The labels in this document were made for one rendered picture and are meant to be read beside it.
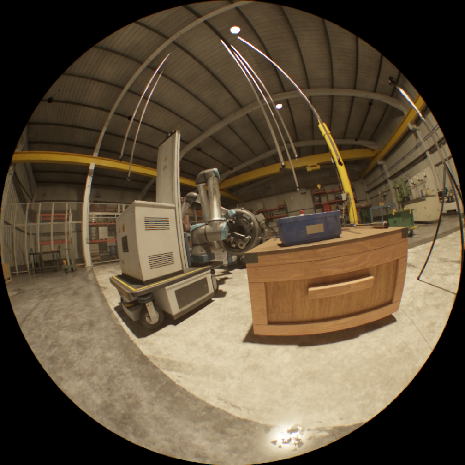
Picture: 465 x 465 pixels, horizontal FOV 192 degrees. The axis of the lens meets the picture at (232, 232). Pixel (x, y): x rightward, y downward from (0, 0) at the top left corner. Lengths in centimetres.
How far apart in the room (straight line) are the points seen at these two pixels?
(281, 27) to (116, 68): 700
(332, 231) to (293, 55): 875
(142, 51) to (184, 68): 230
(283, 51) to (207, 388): 925
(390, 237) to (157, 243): 126
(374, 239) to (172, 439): 97
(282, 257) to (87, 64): 921
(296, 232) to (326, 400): 67
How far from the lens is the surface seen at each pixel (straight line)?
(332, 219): 67
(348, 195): 476
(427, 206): 594
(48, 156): 990
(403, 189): 1172
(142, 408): 67
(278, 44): 862
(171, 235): 103
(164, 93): 873
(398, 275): 81
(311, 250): 55
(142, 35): 813
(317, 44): 906
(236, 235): 215
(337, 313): 72
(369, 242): 64
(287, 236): 59
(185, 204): 184
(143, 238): 91
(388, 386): 69
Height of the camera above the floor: 54
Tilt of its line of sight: 2 degrees up
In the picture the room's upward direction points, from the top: 8 degrees counter-clockwise
